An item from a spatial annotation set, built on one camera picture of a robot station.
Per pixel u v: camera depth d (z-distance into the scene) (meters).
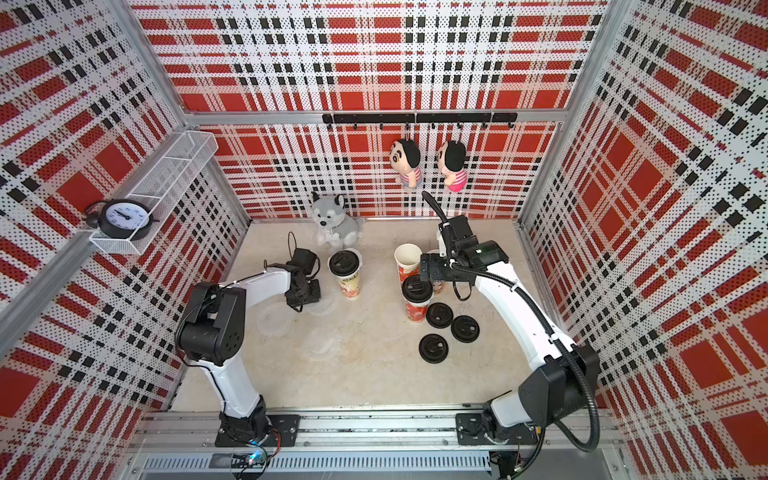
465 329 0.91
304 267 0.81
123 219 0.64
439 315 0.93
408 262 0.89
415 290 0.79
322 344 0.88
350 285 0.91
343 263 0.86
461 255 0.55
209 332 0.50
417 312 0.86
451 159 0.93
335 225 1.02
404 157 0.91
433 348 0.86
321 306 0.95
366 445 0.73
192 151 0.90
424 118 0.89
